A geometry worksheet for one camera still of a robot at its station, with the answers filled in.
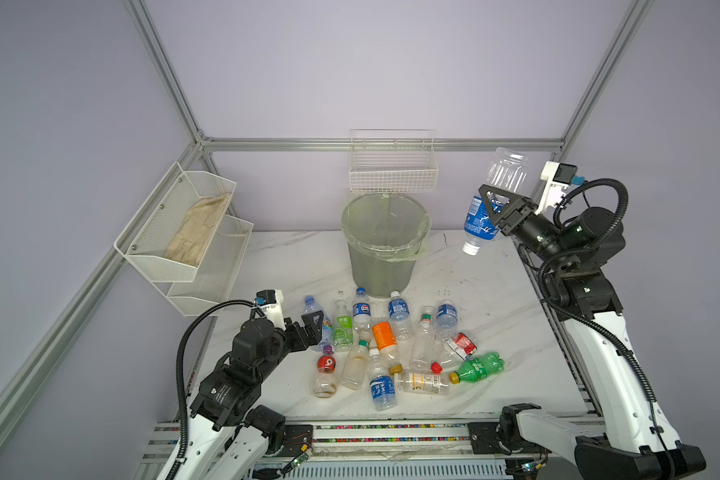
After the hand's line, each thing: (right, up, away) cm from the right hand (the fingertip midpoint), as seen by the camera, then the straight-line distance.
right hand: (481, 190), depth 55 cm
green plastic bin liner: (-15, -1, +48) cm, 51 cm away
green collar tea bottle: (-5, -39, +33) cm, 52 cm away
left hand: (-36, -28, +15) cm, 48 cm away
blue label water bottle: (-12, -30, +37) cm, 49 cm away
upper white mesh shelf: (-74, -8, +21) cm, 77 cm away
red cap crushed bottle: (+5, -39, +31) cm, 50 cm away
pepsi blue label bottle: (-24, -30, +37) cm, 53 cm away
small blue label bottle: (+3, -32, +36) cm, 48 cm away
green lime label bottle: (-29, -34, +33) cm, 56 cm away
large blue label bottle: (-40, -29, +40) cm, 64 cm away
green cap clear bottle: (-25, -45, +31) cm, 60 cm away
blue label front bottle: (-18, -45, +21) cm, 53 cm away
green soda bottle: (+9, -43, +25) cm, 51 cm away
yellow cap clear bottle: (-8, -46, +23) cm, 52 cm away
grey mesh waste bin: (-17, -19, +45) cm, 52 cm away
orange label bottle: (-16, -36, +31) cm, 50 cm away
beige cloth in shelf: (-68, -5, +25) cm, 73 cm away
